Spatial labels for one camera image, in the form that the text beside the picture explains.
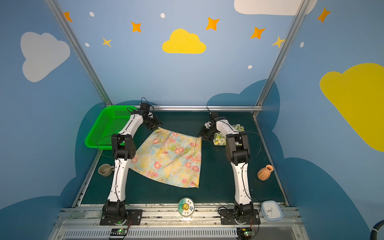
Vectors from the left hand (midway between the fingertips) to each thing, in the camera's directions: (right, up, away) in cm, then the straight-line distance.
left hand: (162, 124), depth 111 cm
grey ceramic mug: (-29, -28, -22) cm, 46 cm away
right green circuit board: (+49, -54, -40) cm, 83 cm away
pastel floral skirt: (+8, -22, -15) cm, 28 cm away
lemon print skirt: (+42, -11, -9) cm, 45 cm away
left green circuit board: (-12, -53, -40) cm, 68 cm away
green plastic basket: (-40, +2, +3) cm, 40 cm away
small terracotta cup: (+63, -28, -29) cm, 75 cm away
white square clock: (+64, -45, -36) cm, 86 cm away
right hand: (+29, -9, -6) cm, 31 cm away
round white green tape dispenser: (+20, -41, -40) cm, 61 cm away
